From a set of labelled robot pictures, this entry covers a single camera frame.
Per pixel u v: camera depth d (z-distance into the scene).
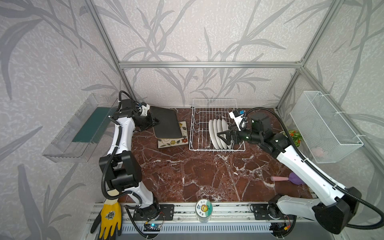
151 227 0.72
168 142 0.99
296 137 0.84
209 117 1.12
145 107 0.79
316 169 0.43
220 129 0.86
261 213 0.74
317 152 0.73
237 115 0.61
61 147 0.58
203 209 0.68
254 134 0.59
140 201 0.57
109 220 0.69
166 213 0.73
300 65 0.94
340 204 0.37
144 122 0.72
